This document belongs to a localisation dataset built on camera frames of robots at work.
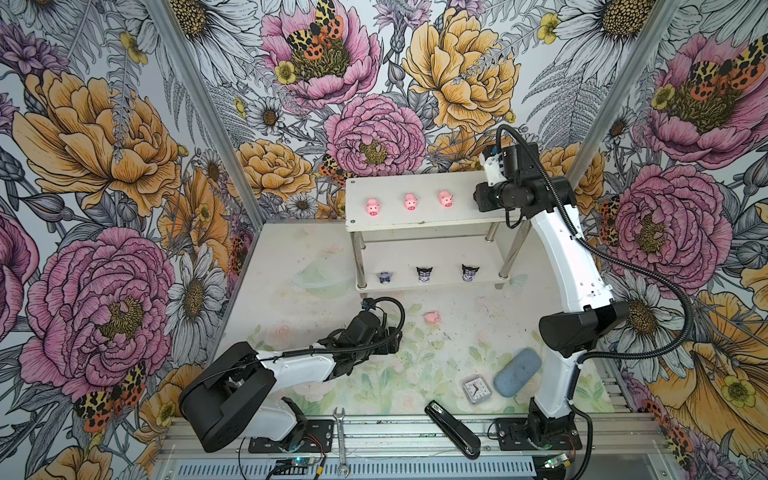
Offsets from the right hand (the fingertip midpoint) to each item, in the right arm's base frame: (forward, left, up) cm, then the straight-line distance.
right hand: (481, 202), depth 79 cm
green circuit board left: (-51, +45, -34) cm, 76 cm away
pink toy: (-15, +12, -33) cm, 38 cm away
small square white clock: (-37, +2, -32) cm, 49 cm away
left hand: (-23, +25, -32) cm, 47 cm away
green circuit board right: (-52, -15, -35) cm, 64 cm away
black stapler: (-46, +10, -30) cm, 56 cm away
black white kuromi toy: (-5, +14, -24) cm, 28 cm away
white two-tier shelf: (-8, +15, -2) cm, 17 cm away
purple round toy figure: (-5, +26, -25) cm, 36 cm away
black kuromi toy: (-6, +1, -23) cm, 24 cm away
